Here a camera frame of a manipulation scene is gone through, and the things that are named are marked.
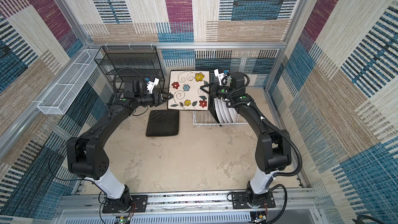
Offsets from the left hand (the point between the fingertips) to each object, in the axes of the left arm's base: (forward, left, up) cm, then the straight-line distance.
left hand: (170, 97), depth 81 cm
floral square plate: (+3, -8, +5) cm, 10 cm away
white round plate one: (-1, -25, -11) cm, 27 cm away
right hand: (+2, -17, +4) cm, 17 cm away
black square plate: (+2, +9, -26) cm, 27 cm away
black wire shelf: (+37, +32, -4) cm, 49 cm away
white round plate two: (-1, -31, -13) cm, 33 cm away
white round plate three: (0, -34, -14) cm, 37 cm away
